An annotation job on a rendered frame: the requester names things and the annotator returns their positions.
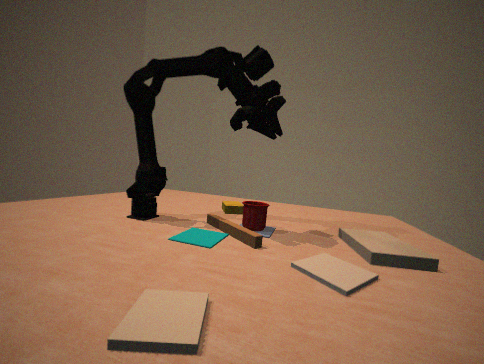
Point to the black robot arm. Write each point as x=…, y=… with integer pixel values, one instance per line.
x=150, y=178

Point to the tan flat rectangular pad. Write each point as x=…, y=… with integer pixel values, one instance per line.
x=335, y=273

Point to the tan flat rectangular block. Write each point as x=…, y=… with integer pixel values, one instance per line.
x=163, y=322

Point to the yellow rectangular block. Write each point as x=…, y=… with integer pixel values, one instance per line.
x=232, y=207

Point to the tan flat rectangular slab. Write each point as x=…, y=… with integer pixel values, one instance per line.
x=380, y=248

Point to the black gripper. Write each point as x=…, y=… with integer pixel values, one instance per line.
x=262, y=118

